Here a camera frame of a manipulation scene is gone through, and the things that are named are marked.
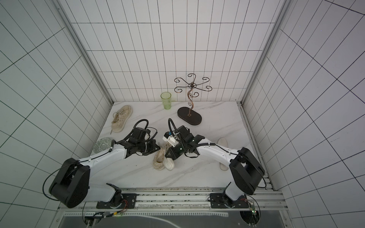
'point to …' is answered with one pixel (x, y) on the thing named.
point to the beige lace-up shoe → (120, 118)
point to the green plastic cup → (166, 97)
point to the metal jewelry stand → (186, 113)
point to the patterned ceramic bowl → (102, 145)
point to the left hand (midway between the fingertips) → (158, 149)
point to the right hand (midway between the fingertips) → (166, 152)
